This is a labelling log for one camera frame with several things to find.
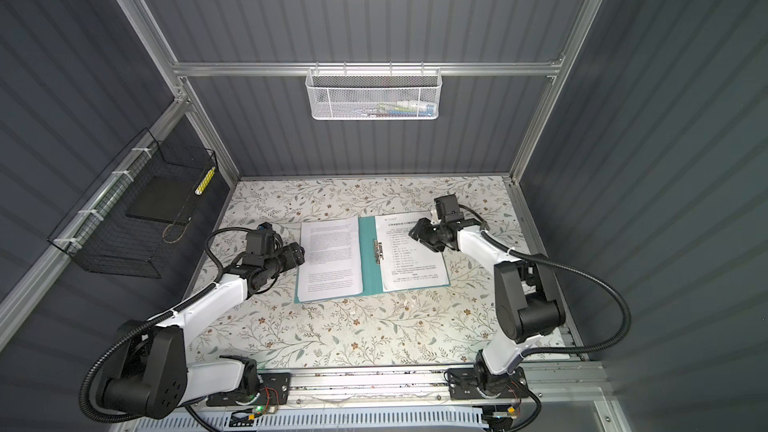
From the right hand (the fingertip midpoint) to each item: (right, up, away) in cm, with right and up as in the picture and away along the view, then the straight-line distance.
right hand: (417, 237), depth 93 cm
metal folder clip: (-13, -6, +7) cm, 15 cm away
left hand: (-38, -5, -3) cm, 38 cm away
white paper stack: (-3, -9, +4) cm, 10 cm away
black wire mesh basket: (-73, +6, -21) cm, 76 cm away
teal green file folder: (-15, -11, +1) cm, 19 cm away
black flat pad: (-65, +11, -19) cm, 69 cm away
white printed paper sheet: (-28, -8, +6) cm, 30 cm away
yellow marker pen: (-60, +17, -11) cm, 63 cm away
